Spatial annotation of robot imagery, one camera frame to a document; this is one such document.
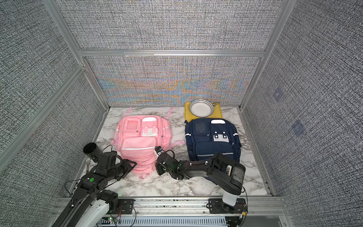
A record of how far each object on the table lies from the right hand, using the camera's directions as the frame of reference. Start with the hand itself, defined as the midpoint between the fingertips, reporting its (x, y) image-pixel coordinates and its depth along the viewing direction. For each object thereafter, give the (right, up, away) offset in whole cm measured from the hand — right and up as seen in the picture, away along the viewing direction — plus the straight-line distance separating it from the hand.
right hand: (154, 161), depth 84 cm
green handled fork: (-44, -2, +6) cm, 44 cm away
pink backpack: (-14, +12, +12) cm, 22 cm away
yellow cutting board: (+45, +30, +31) cm, 62 cm away
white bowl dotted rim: (+32, +34, +34) cm, 58 cm away
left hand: (-8, +1, -7) cm, 10 cm away
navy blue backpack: (+33, +13, +14) cm, 38 cm away
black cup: (-42, +5, +8) cm, 43 cm away
